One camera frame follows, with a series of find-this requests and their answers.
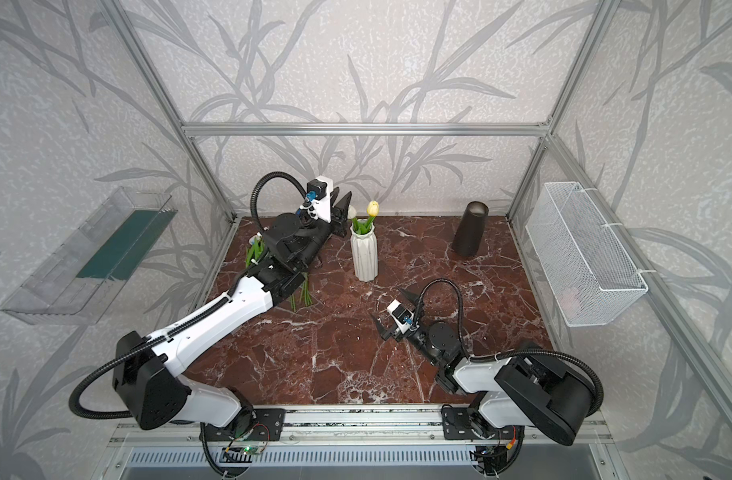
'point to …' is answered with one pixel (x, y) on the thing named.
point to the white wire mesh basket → (588, 272)
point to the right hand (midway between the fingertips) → (388, 290)
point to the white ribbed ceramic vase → (364, 250)
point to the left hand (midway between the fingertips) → (348, 182)
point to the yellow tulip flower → (372, 210)
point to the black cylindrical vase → (469, 234)
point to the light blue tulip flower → (255, 249)
